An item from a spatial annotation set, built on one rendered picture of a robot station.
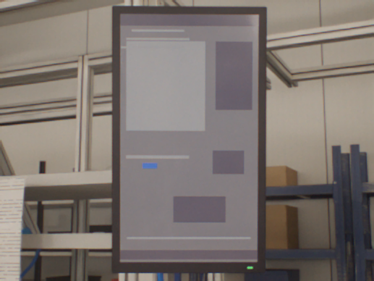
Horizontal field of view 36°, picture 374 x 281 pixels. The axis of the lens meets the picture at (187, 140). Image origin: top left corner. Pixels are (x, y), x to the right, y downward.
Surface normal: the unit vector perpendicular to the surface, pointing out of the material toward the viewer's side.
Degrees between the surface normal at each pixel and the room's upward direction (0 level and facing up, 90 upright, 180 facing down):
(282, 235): 90
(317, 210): 90
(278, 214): 90
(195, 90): 101
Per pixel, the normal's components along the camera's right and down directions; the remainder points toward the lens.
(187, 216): 0.02, 0.01
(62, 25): -0.40, -0.16
